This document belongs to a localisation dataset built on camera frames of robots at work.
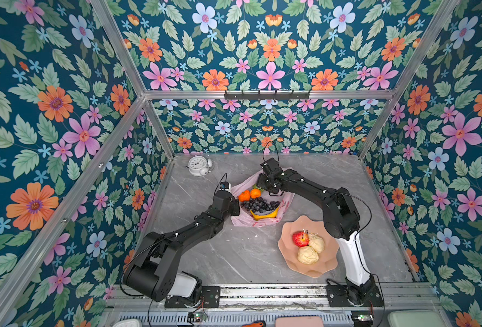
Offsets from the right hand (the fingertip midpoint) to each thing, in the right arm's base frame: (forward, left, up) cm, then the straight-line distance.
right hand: (260, 182), depth 99 cm
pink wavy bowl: (-35, -26, -5) cm, 44 cm away
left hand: (-11, +10, +4) cm, 15 cm away
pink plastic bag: (-20, +7, 0) cm, 21 cm away
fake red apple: (-28, -16, -2) cm, 33 cm away
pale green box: (-54, -51, -5) cm, 75 cm away
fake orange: (-6, +3, -1) cm, 7 cm away
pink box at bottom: (-55, -12, -8) cm, 57 cm away
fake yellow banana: (-16, +2, -5) cm, 17 cm away
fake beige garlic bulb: (-34, -18, -2) cm, 39 cm away
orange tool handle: (-56, +2, -6) cm, 56 cm away
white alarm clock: (+14, +34, -3) cm, 37 cm away
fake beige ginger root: (-30, -22, -2) cm, 37 cm away
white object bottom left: (-55, +45, -4) cm, 72 cm away
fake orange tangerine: (-7, +8, -2) cm, 11 cm away
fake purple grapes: (-11, +1, -2) cm, 12 cm away
